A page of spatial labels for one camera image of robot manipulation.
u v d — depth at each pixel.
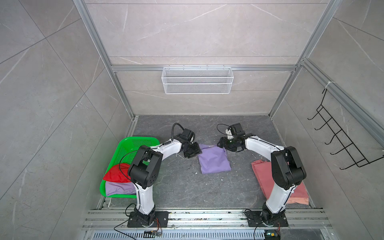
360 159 0.58
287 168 0.50
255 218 0.73
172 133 0.76
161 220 0.73
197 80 1.01
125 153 0.48
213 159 0.92
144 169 0.50
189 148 0.81
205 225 0.73
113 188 0.73
